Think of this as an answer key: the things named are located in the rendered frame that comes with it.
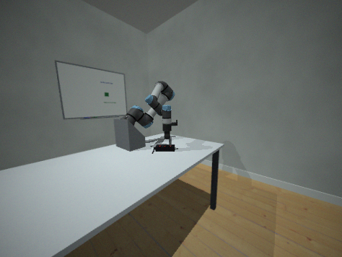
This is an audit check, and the black power strip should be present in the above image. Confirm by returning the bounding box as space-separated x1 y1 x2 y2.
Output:
152 144 175 154

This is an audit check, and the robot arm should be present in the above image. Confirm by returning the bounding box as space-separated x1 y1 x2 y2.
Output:
120 81 175 129

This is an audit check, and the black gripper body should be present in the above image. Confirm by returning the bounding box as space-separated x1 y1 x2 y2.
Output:
162 118 177 139

